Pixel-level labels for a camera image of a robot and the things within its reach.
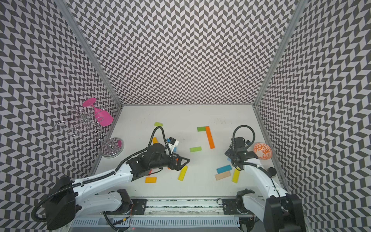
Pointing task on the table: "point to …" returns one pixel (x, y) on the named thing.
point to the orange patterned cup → (263, 151)
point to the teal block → (223, 168)
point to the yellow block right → (235, 175)
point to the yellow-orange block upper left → (155, 140)
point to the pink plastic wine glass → (103, 118)
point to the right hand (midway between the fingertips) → (233, 157)
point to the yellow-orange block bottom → (150, 180)
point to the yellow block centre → (182, 173)
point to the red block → (149, 172)
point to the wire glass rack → (79, 122)
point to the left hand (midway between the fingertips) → (184, 160)
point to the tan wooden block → (222, 175)
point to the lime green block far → (157, 123)
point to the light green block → (195, 149)
